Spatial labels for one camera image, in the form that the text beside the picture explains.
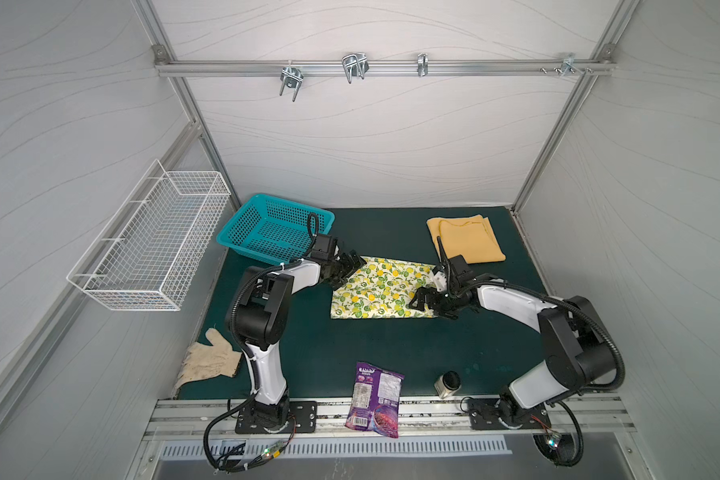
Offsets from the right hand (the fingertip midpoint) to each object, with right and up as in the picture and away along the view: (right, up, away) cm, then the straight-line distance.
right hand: (427, 301), depth 91 cm
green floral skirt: (-13, +3, +5) cm, 15 cm away
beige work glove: (-65, -15, -9) cm, 67 cm away
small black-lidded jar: (+1, -15, -21) cm, 26 cm away
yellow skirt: (+21, +20, +22) cm, 37 cm away
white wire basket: (-69, +15, -23) cm, 75 cm away
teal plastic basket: (-55, +23, +24) cm, 65 cm away
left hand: (-19, +10, +7) cm, 23 cm away
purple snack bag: (-16, -21, -17) cm, 32 cm away
